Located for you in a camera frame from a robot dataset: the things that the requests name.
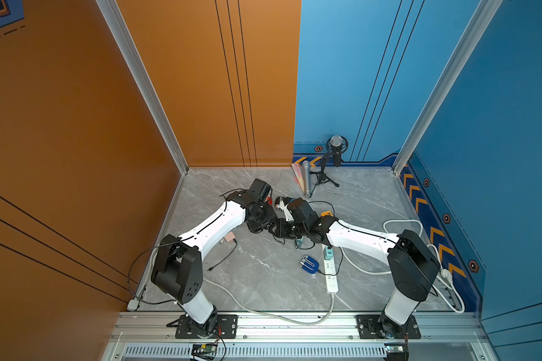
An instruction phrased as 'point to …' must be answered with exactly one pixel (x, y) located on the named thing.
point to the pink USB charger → (229, 237)
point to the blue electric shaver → (309, 264)
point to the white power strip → (330, 280)
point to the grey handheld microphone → (306, 171)
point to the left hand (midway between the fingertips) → (274, 218)
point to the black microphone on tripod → (336, 145)
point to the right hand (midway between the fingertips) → (271, 230)
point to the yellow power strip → (326, 213)
